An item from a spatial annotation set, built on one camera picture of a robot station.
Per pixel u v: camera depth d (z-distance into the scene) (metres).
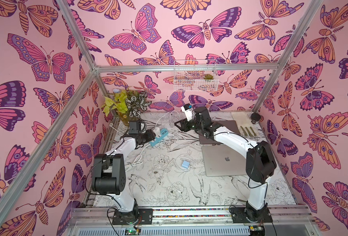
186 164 0.90
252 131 1.06
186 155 0.96
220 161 0.92
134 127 0.74
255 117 1.16
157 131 1.00
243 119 1.17
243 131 1.07
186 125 0.78
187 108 0.78
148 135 0.85
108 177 0.47
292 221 0.73
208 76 0.92
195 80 1.06
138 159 0.92
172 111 1.23
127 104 0.92
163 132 1.05
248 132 1.06
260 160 0.51
